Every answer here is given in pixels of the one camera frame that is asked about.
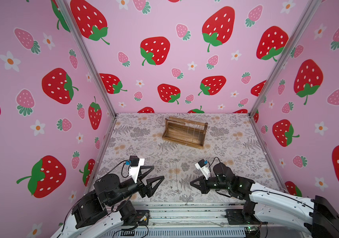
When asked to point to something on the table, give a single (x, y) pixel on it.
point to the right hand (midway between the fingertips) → (191, 182)
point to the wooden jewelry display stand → (189, 133)
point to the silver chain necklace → (171, 178)
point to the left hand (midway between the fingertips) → (159, 173)
